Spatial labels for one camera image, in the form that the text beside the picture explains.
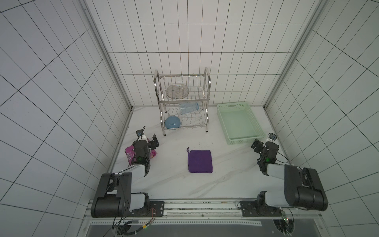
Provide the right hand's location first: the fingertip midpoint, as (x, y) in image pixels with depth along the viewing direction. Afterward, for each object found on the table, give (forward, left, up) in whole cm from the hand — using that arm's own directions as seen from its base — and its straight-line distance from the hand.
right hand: (258, 139), depth 92 cm
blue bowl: (+13, +58, -2) cm, 60 cm away
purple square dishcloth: (-14, +37, -6) cm, 40 cm away
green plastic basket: (+17, +9, -6) cm, 20 cm away
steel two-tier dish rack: (+11, +49, +22) cm, 54 cm away
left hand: (-5, +71, +3) cm, 71 cm away
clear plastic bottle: (+20, +49, +6) cm, 53 cm away
